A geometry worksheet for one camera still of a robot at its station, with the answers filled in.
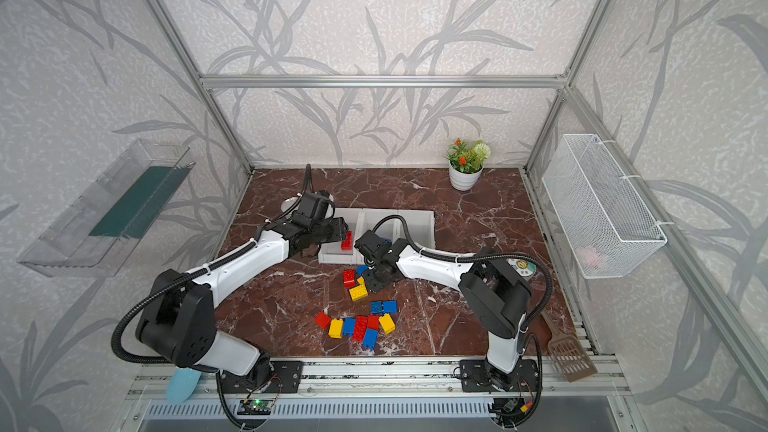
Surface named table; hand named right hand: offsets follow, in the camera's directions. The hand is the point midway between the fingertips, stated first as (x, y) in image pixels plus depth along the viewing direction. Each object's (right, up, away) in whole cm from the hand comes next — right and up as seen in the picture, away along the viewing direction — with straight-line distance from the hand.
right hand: (375, 269), depth 89 cm
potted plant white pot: (+30, +33, +14) cm, 47 cm away
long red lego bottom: (-3, -14, -8) cm, 17 cm away
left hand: (-9, +15, 0) cm, 18 cm away
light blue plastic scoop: (-46, -24, -16) cm, 55 cm away
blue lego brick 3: (-6, -13, -8) cm, 17 cm away
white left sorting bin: (-15, +3, +7) cm, 16 cm away
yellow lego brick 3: (+4, -13, -8) cm, 16 cm away
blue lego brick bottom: (0, -15, -11) cm, 19 cm away
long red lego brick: (-10, +6, +8) cm, 14 cm away
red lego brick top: (-8, -3, 0) cm, 8 cm away
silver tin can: (-32, +20, +15) cm, 41 cm away
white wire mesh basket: (+51, +16, -28) cm, 60 cm away
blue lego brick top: (-4, -1, +4) cm, 6 cm away
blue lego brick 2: (+5, -10, -4) cm, 12 cm away
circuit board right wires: (+36, -31, -16) cm, 50 cm away
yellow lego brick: (-5, -6, -2) cm, 8 cm away
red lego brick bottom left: (-14, -13, -6) cm, 20 cm away
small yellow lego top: (-4, -3, 0) cm, 5 cm away
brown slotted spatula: (+52, -19, -11) cm, 56 cm away
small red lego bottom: (0, -12, -8) cm, 15 cm away
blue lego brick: (+1, -9, -6) cm, 11 cm away
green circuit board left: (-27, -29, -17) cm, 43 cm away
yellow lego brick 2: (-9, -13, -9) cm, 19 cm away
